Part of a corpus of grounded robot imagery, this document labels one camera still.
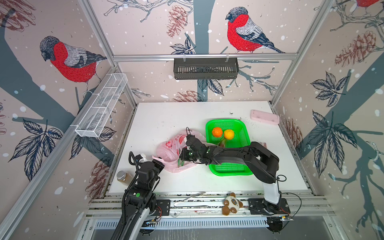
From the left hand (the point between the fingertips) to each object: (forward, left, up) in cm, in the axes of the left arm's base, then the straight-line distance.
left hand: (161, 157), depth 80 cm
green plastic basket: (+21, -50, -4) cm, 54 cm away
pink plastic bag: (+5, -3, -5) cm, 8 cm away
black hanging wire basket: (+58, -27, +19) cm, 67 cm away
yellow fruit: (+18, -40, -4) cm, 44 cm away
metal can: (-9, +19, -1) cm, 21 cm away
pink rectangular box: (+36, -71, -9) cm, 80 cm away
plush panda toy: (-21, -37, -8) cm, 43 cm away
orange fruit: (+19, -33, -4) cm, 38 cm away
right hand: (+3, -8, -5) cm, 10 cm away
